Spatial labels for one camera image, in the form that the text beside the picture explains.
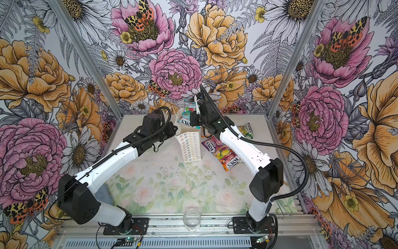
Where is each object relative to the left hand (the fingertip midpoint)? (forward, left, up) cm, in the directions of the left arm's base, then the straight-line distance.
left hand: (177, 132), depth 81 cm
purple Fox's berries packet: (+6, -19, -21) cm, 29 cm away
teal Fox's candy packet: (+8, -6, +10) cm, 14 cm away
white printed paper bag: (-3, -6, -1) cm, 7 cm away
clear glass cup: (-35, -7, -25) cm, 44 cm away
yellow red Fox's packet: (-5, -26, -17) cm, 32 cm away
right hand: (+4, -8, +6) cm, 10 cm away
